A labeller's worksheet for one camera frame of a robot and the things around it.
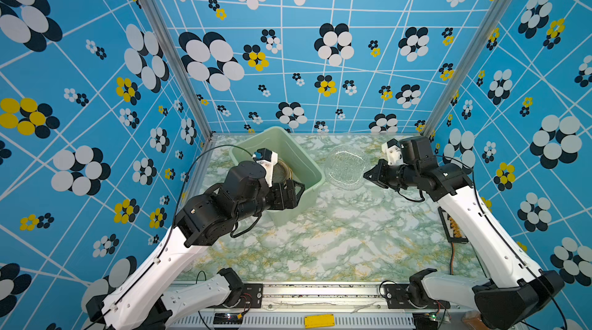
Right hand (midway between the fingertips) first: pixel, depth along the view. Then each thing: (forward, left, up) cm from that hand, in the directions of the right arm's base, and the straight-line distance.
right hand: (366, 173), depth 72 cm
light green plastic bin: (+26, +32, -14) cm, 44 cm away
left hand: (-10, +21, +8) cm, 24 cm away
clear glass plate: (+16, +30, -21) cm, 40 cm away
